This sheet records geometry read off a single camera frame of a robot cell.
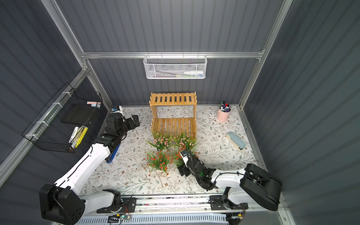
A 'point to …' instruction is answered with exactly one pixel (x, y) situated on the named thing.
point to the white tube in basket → (76, 129)
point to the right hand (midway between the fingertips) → (184, 160)
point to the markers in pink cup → (225, 107)
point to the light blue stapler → (236, 140)
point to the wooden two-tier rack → (173, 125)
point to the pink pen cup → (222, 116)
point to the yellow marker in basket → (81, 137)
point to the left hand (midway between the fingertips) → (129, 117)
